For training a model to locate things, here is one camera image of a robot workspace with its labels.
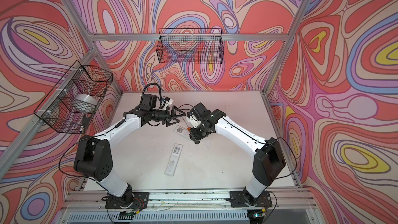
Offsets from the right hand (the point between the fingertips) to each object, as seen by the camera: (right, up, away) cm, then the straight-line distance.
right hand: (196, 139), depth 80 cm
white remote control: (-13, -13, +5) cm, 18 cm away
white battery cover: (+7, -5, +13) cm, 16 cm away
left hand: (-7, +12, +1) cm, 14 cm away
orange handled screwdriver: (-4, +5, 0) cm, 7 cm away
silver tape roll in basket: (-51, +19, -10) cm, 56 cm away
